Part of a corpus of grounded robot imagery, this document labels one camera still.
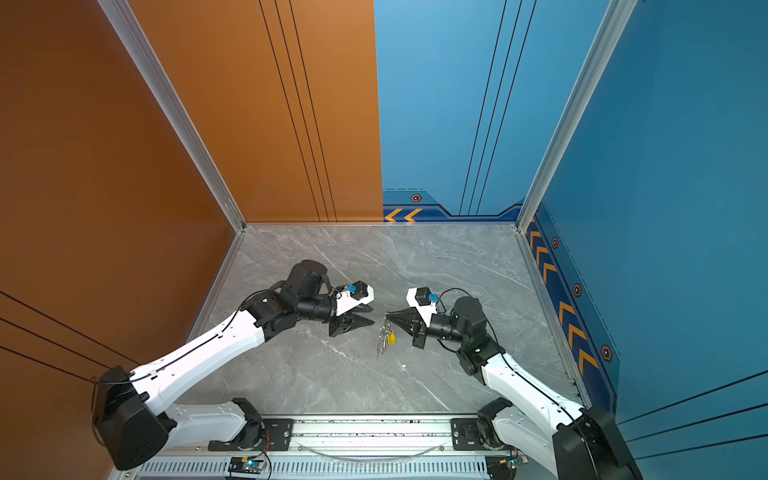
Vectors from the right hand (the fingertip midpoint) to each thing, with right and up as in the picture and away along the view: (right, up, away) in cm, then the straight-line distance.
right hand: (388, 317), depth 71 cm
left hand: (-4, +1, +1) cm, 5 cm away
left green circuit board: (-34, -35, 0) cm, 49 cm away
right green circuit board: (+27, -35, -1) cm, 45 cm away
